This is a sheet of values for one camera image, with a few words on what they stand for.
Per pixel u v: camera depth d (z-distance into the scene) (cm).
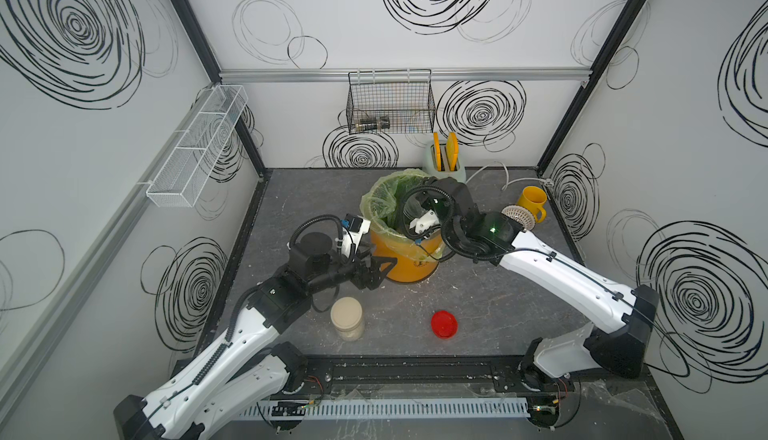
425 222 66
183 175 73
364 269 59
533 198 102
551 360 60
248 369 58
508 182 108
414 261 79
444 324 82
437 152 98
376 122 87
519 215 102
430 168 101
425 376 75
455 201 49
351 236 55
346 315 72
